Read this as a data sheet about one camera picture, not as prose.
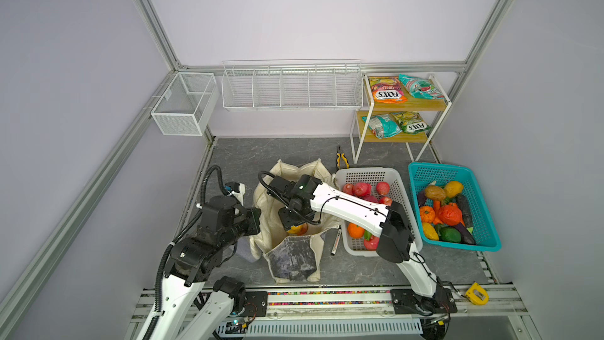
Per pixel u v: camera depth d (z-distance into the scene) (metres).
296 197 0.57
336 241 0.86
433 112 1.08
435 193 0.91
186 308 0.42
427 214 0.87
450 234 0.83
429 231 0.84
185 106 1.02
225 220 0.50
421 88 0.86
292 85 0.98
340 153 1.12
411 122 1.01
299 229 0.79
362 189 0.91
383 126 0.99
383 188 0.96
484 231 0.82
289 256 0.68
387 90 0.87
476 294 0.74
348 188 0.96
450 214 0.83
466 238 0.83
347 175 0.96
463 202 0.91
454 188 0.94
